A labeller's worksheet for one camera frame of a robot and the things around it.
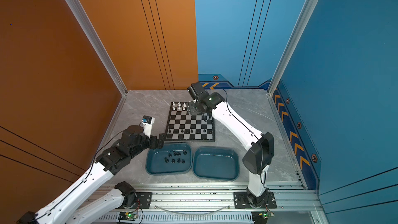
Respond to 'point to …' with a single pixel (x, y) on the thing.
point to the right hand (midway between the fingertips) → (194, 107)
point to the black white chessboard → (182, 126)
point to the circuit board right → (267, 214)
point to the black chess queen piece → (184, 152)
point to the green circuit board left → (131, 215)
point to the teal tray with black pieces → (172, 158)
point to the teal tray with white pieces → (215, 163)
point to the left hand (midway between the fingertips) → (158, 131)
